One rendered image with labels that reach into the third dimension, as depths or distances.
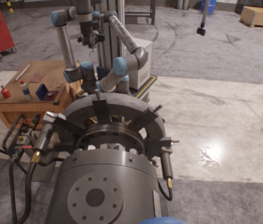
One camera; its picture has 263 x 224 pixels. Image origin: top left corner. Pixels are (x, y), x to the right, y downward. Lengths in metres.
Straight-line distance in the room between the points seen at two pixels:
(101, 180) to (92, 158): 0.14
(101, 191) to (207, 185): 1.31
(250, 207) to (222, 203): 0.26
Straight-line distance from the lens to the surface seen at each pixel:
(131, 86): 2.15
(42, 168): 2.00
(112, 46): 1.90
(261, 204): 2.04
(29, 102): 2.06
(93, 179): 0.74
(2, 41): 4.80
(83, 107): 1.01
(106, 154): 0.84
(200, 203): 1.77
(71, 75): 1.94
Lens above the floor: 1.59
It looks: 43 degrees down
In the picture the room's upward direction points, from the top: straight up
